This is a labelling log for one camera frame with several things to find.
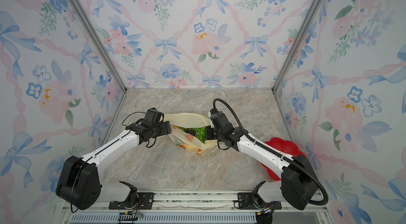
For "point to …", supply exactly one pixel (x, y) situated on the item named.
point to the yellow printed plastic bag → (186, 142)
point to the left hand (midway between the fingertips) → (165, 127)
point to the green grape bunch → (199, 132)
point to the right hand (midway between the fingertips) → (205, 130)
